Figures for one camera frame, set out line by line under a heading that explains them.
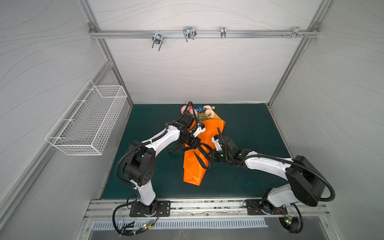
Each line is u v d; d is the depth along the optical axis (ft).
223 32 2.57
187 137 2.45
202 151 2.88
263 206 2.17
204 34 2.62
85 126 2.25
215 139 2.63
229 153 2.18
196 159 2.81
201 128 2.63
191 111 3.56
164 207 2.42
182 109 3.65
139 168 1.53
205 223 2.31
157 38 2.60
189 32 2.51
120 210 2.12
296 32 2.51
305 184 1.43
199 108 3.66
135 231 2.17
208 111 3.63
